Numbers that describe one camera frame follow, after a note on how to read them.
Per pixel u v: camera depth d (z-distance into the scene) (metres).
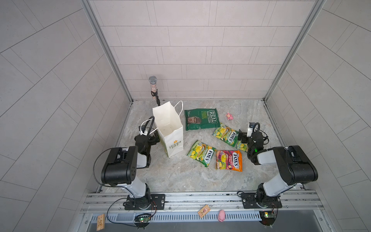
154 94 0.96
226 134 0.94
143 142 0.68
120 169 0.44
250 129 0.80
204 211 0.68
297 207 0.70
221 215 0.67
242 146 0.89
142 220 0.65
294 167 0.45
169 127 0.96
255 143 0.69
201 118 1.05
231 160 0.82
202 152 0.85
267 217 0.68
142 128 0.76
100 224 0.64
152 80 0.85
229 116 1.05
